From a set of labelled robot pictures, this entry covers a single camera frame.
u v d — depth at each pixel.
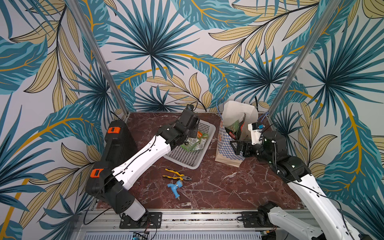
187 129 0.54
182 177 0.86
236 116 0.93
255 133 0.61
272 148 0.50
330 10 0.69
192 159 0.95
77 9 0.68
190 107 0.63
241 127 0.82
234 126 0.98
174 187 0.82
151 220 0.73
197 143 0.99
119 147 0.74
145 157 0.46
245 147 0.60
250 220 0.73
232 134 0.79
